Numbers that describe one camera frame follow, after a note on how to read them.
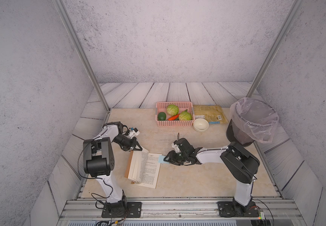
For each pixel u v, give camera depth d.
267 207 0.70
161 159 0.89
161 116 1.11
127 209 0.72
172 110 1.11
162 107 1.19
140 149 0.87
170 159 0.81
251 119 0.94
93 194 0.66
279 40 0.81
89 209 0.74
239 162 0.49
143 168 0.82
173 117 1.12
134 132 0.87
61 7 0.71
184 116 1.07
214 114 1.14
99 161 0.51
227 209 0.73
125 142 0.79
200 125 1.08
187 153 0.74
